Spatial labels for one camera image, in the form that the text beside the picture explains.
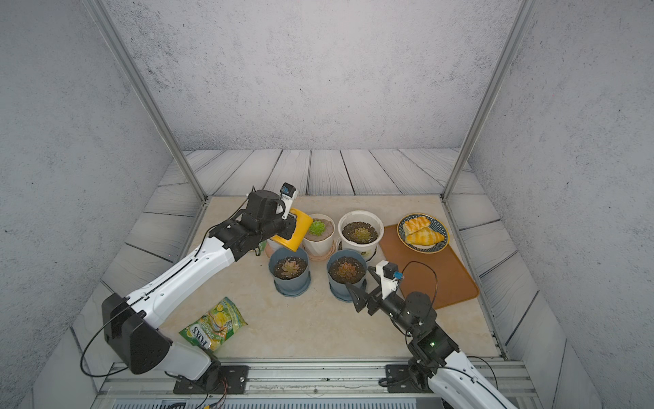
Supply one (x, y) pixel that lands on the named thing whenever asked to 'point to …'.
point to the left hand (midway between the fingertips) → (297, 215)
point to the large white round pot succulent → (361, 231)
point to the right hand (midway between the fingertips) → (360, 277)
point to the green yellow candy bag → (217, 326)
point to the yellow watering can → (303, 224)
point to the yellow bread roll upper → (415, 224)
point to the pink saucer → (320, 258)
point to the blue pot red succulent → (346, 266)
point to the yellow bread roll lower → (425, 238)
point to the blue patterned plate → (435, 223)
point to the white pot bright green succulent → (318, 239)
